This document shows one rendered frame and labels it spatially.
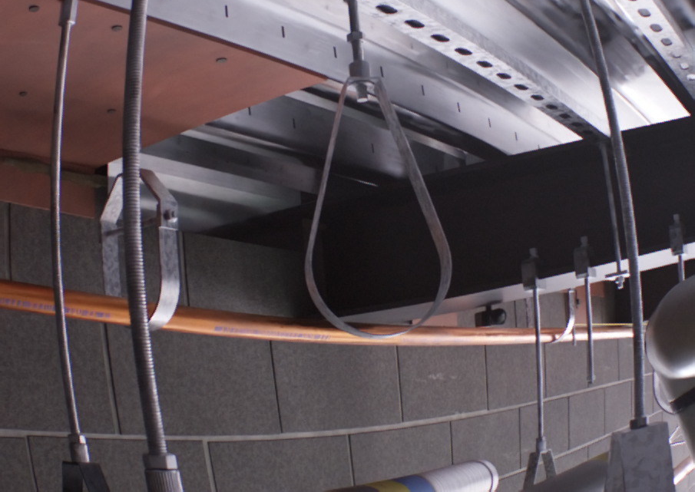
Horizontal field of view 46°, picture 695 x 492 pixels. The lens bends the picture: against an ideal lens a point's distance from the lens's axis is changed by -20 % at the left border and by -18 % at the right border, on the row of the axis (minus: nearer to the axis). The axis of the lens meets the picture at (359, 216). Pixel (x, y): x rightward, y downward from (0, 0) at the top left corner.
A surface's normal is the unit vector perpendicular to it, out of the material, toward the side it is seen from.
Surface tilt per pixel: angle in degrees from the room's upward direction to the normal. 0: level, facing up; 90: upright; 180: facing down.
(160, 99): 180
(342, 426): 90
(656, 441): 57
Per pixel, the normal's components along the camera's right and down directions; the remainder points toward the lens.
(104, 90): 0.09, 0.97
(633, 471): -0.14, -0.69
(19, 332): 0.83, -0.19
